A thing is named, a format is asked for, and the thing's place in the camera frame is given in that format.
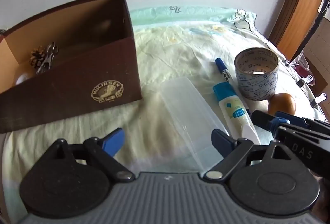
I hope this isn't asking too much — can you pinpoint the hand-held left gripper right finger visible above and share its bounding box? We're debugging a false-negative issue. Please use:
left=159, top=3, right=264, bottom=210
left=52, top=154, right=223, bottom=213
left=203, top=129, right=294, bottom=181

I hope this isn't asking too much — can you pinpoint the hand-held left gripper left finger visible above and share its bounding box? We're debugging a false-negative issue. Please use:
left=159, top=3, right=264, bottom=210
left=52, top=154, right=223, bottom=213
left=53, top=128, right=136, bottom=184

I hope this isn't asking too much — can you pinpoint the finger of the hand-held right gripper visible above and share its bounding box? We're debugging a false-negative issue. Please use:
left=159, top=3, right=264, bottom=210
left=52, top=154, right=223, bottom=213
left=251, top=110, right=330, bottom=142

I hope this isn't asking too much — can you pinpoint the brown wooden egg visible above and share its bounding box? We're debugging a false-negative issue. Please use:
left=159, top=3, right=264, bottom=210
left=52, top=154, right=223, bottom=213
left=267, top=93, right=296, bottom=116

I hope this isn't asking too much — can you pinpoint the white glue bottle blue cap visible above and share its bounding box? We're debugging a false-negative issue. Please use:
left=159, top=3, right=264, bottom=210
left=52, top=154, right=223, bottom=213
left=213, top=82, right=261, bottom=144

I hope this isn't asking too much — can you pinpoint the printed tape roll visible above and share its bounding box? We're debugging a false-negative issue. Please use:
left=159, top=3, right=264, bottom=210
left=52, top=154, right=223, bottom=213
left=234, top=47, right=279, bottom=101

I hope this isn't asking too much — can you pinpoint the clear plastic container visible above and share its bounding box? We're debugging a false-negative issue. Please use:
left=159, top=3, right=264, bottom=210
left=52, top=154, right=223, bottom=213
left=160, top=77, right=232, bottom=173

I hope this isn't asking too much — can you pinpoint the brown cardboard box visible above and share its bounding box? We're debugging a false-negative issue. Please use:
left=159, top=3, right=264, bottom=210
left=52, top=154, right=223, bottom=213
left=0, top=0, right=143, bottom=134

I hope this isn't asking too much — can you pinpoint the blue marker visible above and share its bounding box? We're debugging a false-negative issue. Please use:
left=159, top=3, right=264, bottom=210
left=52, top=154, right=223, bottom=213
left=215, top=58, right=234, bottom=84

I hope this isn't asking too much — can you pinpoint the metal binder clip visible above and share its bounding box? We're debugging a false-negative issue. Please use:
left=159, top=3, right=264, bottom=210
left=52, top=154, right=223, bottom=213
left=296, top=77, right=314, bottom=88
left=311, top=93, right=327, bottom=108

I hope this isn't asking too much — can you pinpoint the black rod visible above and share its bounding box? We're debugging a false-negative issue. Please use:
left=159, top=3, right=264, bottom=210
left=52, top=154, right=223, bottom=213
left=291, top=0, right=330, bottom=62

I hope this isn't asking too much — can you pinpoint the pale yellow green-edged bed sheet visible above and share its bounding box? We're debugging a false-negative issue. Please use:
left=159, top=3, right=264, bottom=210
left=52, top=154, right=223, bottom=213
left=0, top=5, right=326, bottom=224

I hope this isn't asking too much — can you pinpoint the white ball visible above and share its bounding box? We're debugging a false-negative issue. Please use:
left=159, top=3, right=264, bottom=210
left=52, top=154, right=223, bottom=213
left=15, top=72, right=34, bottom=85

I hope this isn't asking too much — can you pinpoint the pine cone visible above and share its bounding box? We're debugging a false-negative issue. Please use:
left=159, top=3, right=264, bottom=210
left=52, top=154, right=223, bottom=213
left=30, top=46, right=45, bottom=68

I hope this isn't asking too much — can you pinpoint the wooden door frame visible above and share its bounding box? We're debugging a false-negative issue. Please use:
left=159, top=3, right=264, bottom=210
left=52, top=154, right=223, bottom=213
left=268, top=0, right=330, bottom=59

